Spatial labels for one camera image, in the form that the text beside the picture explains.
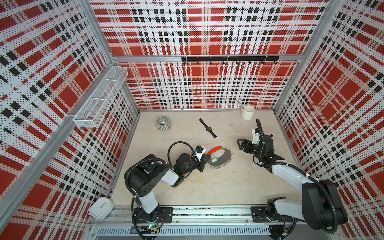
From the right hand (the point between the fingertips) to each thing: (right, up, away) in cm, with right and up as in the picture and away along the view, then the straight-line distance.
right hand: (243, 141), depth 89 cm
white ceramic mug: (+9, +20, +22) cm, 31 cm away
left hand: (-20, -8, -2) cm, 22 cm away
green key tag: (-17, -12, +4) cm, 21 cm away
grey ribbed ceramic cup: (-53, +11, +17) cm, 57 cm away
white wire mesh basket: (-92, +20, +1) cm, 94 cm away
